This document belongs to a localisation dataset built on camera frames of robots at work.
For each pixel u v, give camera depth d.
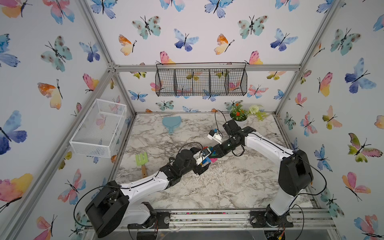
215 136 0.77
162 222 0.72
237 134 0.65
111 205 0.41
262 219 0.73
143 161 0.94
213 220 0.76
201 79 0.98
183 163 0.62
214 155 0.79
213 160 0.79
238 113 0.99
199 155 0.67
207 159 0.81
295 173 0.47
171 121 1.15
